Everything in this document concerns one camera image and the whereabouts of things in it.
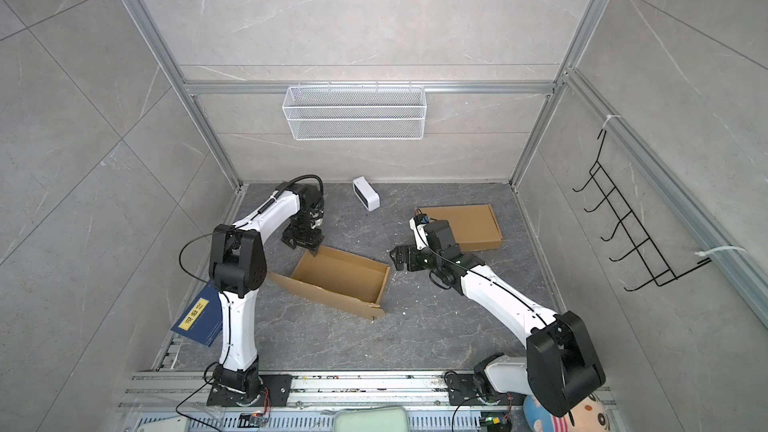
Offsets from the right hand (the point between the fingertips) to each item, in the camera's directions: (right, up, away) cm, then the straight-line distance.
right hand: (404, 249), depth 85 cm
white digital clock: (-13, +17, +22) cm, 31 cm away
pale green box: (-8, -37, -18) cm, 42 cm away
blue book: (-58, -21, -1) cm, 62 cm away
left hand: (-32, 0, +10) cm, 34 cm away
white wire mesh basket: (-16, +45, +16) cm, 50 cm away
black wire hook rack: (+52, 0, -24) cm, 57 cm away
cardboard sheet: (-20, -10, +8) cm, 24 cm away
